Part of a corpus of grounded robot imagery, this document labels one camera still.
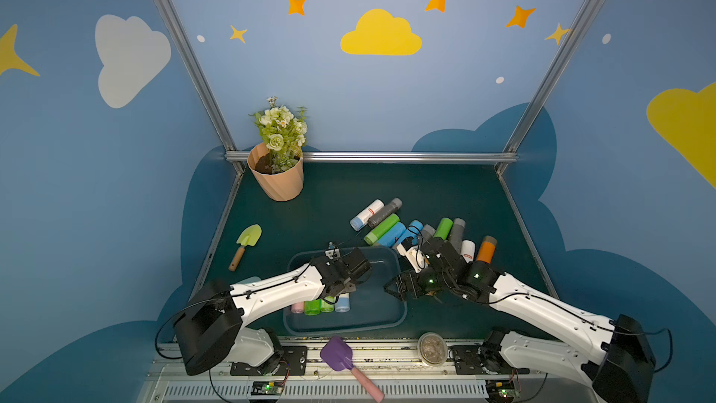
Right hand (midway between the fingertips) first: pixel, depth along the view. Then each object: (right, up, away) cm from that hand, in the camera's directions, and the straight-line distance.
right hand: (399, 280), depth 76 cm
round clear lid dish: (+8, -17, -5) cm, 19 cm away
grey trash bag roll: (+14, +11, +22) cm, 28 cm away
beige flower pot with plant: (-41, +34, +22) cm, 58 cm away
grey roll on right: (+24, +10, +22) cm, 34 cm away
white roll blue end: (+26, +5, +17) cm, 31 cm away
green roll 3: (+20, +12, +24) cm, 33 cm away
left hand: (-14, -3, +7) cm, 16 cm away
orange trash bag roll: (+33, +5, +18) cm, 38 cm away
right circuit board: (+26, -27, -5) cm, 38 cm away
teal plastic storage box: (-7, -10, +5) cm, 14 cm away
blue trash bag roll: (0, +9, +19) cm, 21 cm away
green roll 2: (-7, +9, +20) cm, 23 cm away
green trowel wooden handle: (-51, +9, +22) cm, 56 cm away
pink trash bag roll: (-29, -9, +4) cm, 31 cm away
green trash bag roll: (-25, -9, +4) cm, 27 cm away
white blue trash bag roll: (-16, -8, +5) cm, 18 cm away
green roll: (-21, -9, +4) cm, 23 cm away
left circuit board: (-35, -27, -5) cm, 45 cm away
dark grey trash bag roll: (-2, +17, +27) cm, 32 cm away
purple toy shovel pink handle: (-17, -20, -2) cm, 26 cm away
